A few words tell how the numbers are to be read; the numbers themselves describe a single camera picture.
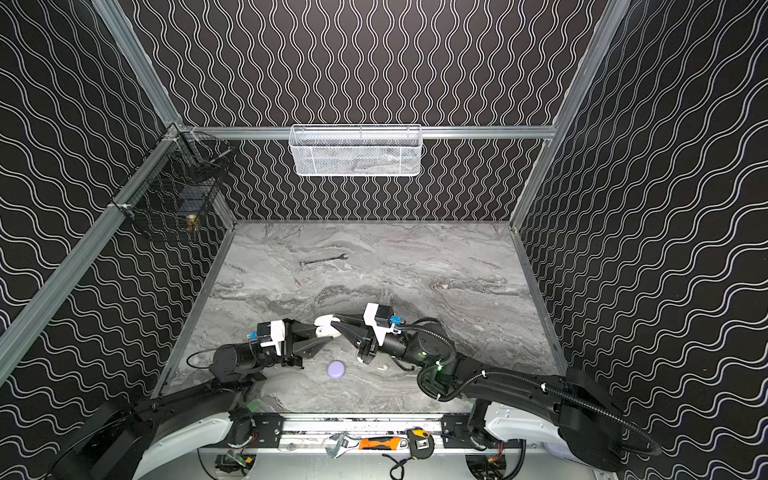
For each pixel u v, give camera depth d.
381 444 0.72
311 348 0.60
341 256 1.10
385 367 0.84
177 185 0.94
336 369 0.84
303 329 0.62
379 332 0.53
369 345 0.56
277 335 0.55
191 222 0.83
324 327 0.61
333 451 0.72
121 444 0.42
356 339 0.57
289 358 0.60
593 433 0.40
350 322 0.59
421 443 0.71
